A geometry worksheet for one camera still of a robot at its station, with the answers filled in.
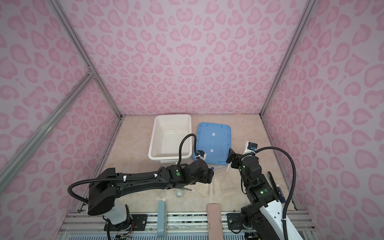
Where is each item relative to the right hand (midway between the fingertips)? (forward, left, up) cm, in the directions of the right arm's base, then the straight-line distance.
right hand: (237, 149), depth 74 cm
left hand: (-8, +12, -9) cm, 17 cm away
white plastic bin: (+25, +42, -17) cm, 52 cm away
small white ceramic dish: (-15, +30, -21) cm, 40 cm away
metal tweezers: (-13, +25, -21) cm, 35 cm away
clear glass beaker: (-17, +39, -20) cm, 46 cm away
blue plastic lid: (+21, +8, -22) cm, 31 cm away
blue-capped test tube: (-8, +12, -6) cm, 15 cm away
